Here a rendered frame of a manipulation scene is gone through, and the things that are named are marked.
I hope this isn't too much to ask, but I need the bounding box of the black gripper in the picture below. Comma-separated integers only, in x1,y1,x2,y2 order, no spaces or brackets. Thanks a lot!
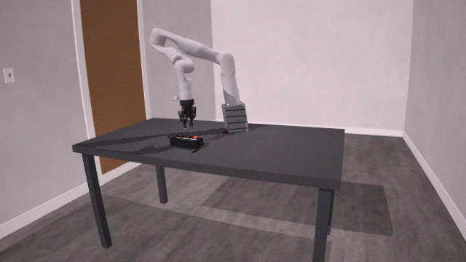
178,99,196,129

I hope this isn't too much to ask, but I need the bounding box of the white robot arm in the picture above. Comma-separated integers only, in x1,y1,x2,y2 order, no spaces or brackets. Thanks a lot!
149,28,240,106

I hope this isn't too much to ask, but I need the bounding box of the grey power strip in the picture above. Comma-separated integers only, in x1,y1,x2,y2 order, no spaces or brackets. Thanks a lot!
170,135,204,153

